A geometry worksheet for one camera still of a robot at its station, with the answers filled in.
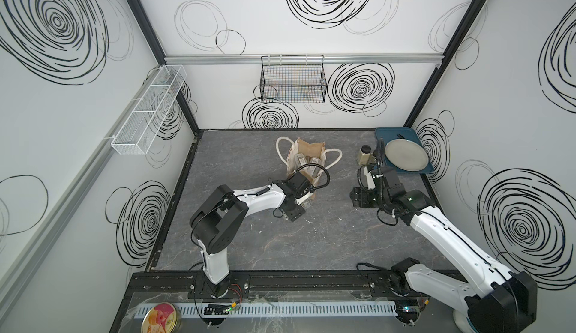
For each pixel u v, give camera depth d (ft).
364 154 3.33
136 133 2.37
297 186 2.39
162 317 2.15
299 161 3.19
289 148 3.06
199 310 2.27
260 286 2.48
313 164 2.47
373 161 3.26
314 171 3.15
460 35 2.77
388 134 3.92
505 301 1.22
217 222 1.54
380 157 3.25
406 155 3.48
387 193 1.93
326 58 2.93
